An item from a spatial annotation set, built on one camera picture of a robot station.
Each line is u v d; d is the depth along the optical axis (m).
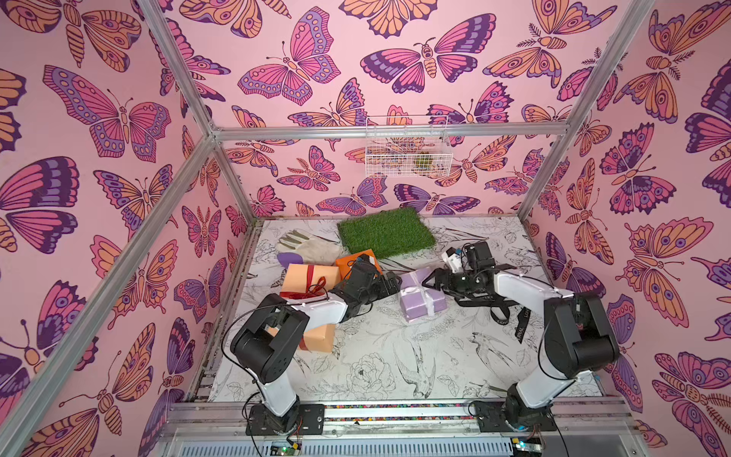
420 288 0.89
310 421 0.74
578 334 0.47
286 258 1.07
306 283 0.85
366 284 0.74
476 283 0.70
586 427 0.73
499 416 0.73
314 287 0.84
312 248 1.10
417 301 0.89
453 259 0.85
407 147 0.95
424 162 0.94
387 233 1.13
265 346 0.47
